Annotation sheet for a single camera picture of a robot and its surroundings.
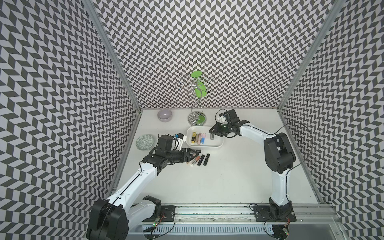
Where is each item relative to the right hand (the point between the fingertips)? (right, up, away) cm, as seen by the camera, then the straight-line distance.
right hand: (210, 132), depth 94 cm
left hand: (-9, -11, -18) cm, 23 cm away
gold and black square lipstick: (-11, -5, +4) cm, 13 cm away
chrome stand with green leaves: (-8, +29, -5) cm, 30 cm away
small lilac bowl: (-33, +12, +15) cm, 38 cm away
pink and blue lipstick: (-5, -4, +5) cm, 8 cm away
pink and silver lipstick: (-8, -16, -4) cm, 18 cm away
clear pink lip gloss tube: (-7, -4, +5) cm, 10 cm away
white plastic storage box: (+5, -5, 0) cm, 7 cm away
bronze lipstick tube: (-9, -3, +7) cm, 11 cm away
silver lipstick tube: (+1, -2, -3) cm, 4 cm away
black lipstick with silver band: (-6, -17, -4) cm, 18 cm away
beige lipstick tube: (-10, -11, -26) cm, 30 cm away
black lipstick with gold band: (-3, -16, -3) cm, 17 cm away
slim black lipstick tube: (-8, -12, +2) cm, 14 cm away
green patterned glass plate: (-43, -7, +2) cm, 43 cm away
